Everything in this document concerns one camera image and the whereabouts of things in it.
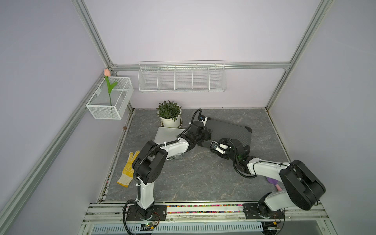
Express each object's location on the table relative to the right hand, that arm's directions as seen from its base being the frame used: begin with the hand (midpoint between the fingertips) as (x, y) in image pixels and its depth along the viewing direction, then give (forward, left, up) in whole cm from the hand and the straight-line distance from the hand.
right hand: (222, 141), depth 91 cm
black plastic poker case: (+10, -1, -2) cm, 10 cm away
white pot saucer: (+19, +42, -7) cm, 46 cm away
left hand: (+6, +8, +3) cm, 11 cm away
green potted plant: (+19, +34, +9) cm, 40 cm away
